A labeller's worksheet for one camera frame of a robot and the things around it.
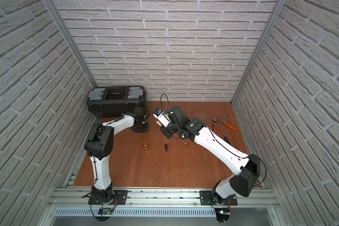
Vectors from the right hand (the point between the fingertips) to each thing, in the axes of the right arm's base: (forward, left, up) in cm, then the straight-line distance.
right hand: (165, 125), depth 74 cm
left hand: (+15, +15, -23) cm, 31 cm away
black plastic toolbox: (+29, +40, -9) cm, 50 cm away
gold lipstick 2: (-2, -12, -22) cm, 25 cm away
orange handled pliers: (+20, -41, -24) cm, 52 cm away
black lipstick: (-3, +1, -21) cm, 21 cm away
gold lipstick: (-2, +14, -21) cm, 25 cm away
